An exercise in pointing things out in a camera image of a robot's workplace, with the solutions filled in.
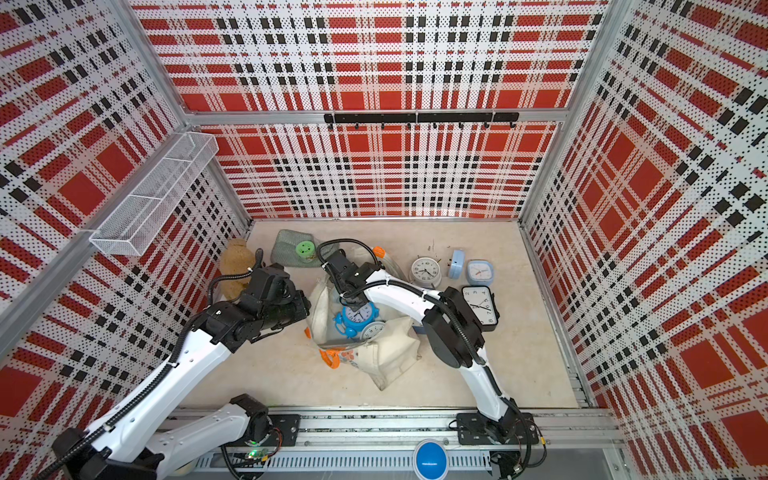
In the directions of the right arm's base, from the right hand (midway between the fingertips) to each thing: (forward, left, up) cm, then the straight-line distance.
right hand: (345, 285), depth 90 cm
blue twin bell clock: (-9, -2, -7) cm, 12 cm away
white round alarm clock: (+9, -26, -7) cm, 28 cm away
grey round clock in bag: (-12, -9, -6) cm, 16 cm away
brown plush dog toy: (+3, +30, +11) cm, 32 cm away
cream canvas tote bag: (-23, -12, +1) cm, 26 cm away
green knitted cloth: (+23, +28, -9) cm, 37 cm away
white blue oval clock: (+10, -45, -8) cm, 46 cm away
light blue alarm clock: (+10, -36, -3) cm, 37 cm away
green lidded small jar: (+17, +17, -4) cm, 25 cm away
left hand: (-11, +5, +9) cm, 15 cm away
